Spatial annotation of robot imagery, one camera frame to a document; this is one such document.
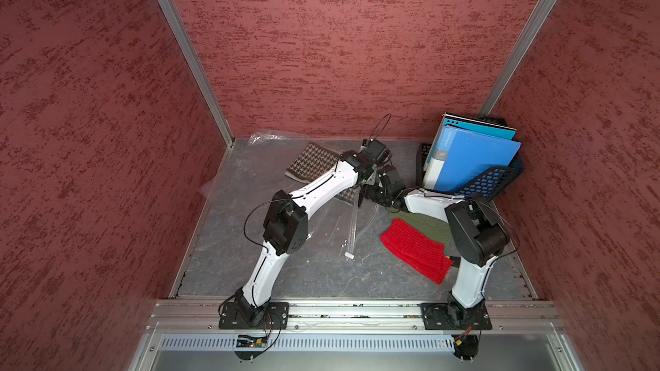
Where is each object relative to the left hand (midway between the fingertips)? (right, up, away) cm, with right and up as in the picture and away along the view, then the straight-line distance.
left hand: (359, 176), depth 90 cm
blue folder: (+35, +7, -3) cm, 36 cm away
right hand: (+4, -8, +8) cm, 12 cm away
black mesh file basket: (+44, -3, -3) cm, 44 cm away
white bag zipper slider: (-5, -25, -10) cm, 27 cm away
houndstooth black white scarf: (-18, +5, +20) cm, 28 cm away
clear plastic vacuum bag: (-37, +5, +23) cm, 44 cm away
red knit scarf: (+21, -26, -6) cm, 34 cm away
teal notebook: (+39, +18, -5) cm, 43 cm away
